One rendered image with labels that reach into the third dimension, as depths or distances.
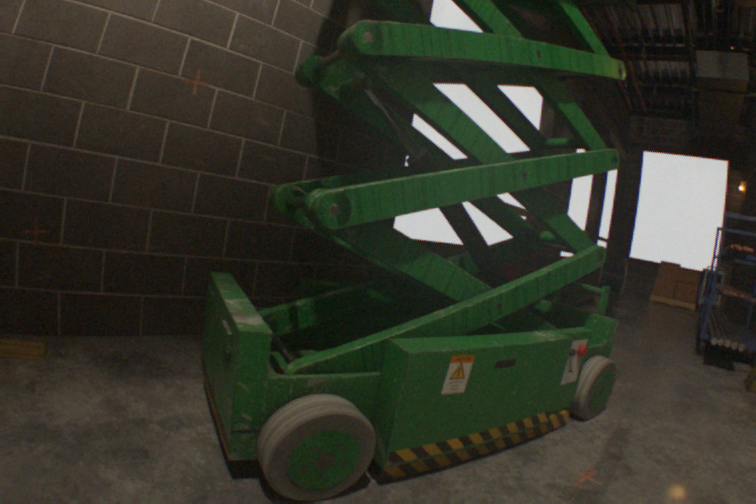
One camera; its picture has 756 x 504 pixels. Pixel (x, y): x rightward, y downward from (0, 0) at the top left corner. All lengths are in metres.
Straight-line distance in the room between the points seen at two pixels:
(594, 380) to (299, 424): 1.34
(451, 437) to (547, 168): 0.99
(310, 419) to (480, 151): 0.95
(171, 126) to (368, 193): 1.14
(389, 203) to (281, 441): 0.66
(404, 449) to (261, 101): 1.70
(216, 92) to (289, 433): 1.55
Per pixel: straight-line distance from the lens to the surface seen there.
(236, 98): 2.06
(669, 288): 9.01
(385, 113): 1.34
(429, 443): 1.23
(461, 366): 1.16
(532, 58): 1.54
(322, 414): 0.98
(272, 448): 1.00
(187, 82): 1.97
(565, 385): 1.79
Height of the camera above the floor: 0.78
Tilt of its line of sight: 1 degrees down
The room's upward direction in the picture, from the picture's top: 10 degrees clockwise
